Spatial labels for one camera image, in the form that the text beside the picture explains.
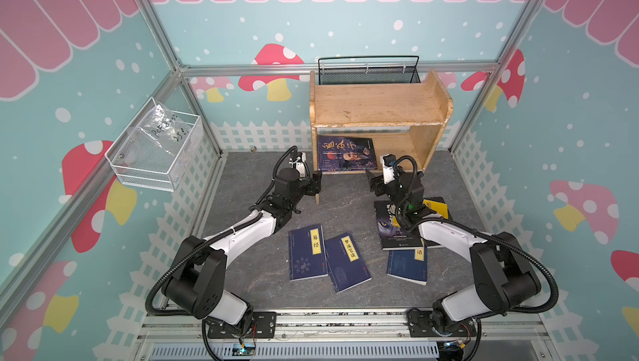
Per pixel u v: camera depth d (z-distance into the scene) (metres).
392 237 0.90
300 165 0.71
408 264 0.85
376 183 0.77
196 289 0.43
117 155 0.62
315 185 0.77
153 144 0.71
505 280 0.44
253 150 1.24
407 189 0.62
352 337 0.73
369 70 0.89
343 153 0.89
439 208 0.99
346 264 0.86
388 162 0.73
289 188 0.65
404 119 0.71
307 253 0.88
